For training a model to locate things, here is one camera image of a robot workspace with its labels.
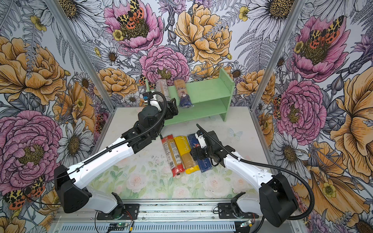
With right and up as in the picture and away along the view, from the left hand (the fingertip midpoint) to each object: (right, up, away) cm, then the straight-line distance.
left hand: (168, 105), depth 71 cm
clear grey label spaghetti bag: (-8, +14, +20) cm, 26 cm away
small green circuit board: (-24, -58, -1) cm, 63 cm away
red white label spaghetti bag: (-1, -28, +20) cm, 35 cm away
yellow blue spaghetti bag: (+7, +4, +12) cm, 14 cm away
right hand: (+15, -27, +13) cm, 33 cm away
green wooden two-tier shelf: (+22, +5, +18) cm, 29 cm away
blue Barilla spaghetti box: (+19, -33, +17) cm, 42 cm away
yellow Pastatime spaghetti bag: (+9, -32, +17) cm, 38 cm away
